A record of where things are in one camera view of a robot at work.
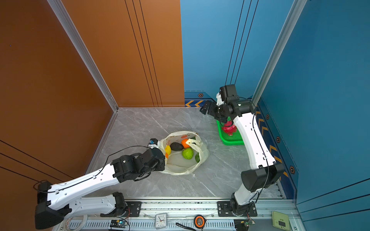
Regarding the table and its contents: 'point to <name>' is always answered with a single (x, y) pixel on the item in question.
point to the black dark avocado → (177, 146)
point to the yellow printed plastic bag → (176, 164)
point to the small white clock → (161, 221)
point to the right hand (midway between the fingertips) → (206, 112)
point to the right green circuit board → (242, 224)
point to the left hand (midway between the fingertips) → (167, 159)
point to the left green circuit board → (119, 223)
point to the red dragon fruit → (229, 128)
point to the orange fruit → (183, 143)
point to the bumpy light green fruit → (188, 153)
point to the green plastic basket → (235, 139)
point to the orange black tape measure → (199, 221)
